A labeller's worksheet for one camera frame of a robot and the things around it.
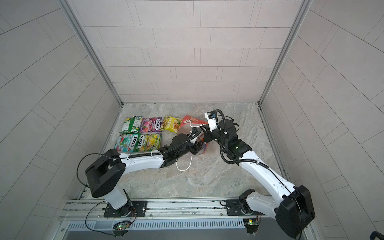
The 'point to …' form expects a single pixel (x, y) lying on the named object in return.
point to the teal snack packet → (128, 143)
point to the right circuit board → (252, 225)
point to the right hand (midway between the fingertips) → (200, 126)
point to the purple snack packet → (150, 125)
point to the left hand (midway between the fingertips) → (205, 137)
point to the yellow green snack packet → (170, 123)
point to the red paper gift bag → (187, 122)
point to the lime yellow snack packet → (149, 142)
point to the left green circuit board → (121, 227)
